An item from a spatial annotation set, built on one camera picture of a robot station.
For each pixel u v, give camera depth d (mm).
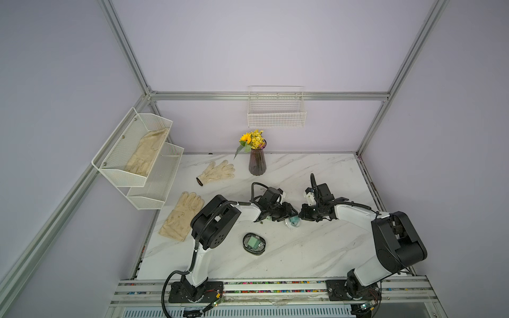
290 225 882
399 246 453
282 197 905
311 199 857
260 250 817
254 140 930
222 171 1110
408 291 749
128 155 779
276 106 934
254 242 839
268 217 866
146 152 802
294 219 885
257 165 1046
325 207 719
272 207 801
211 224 523
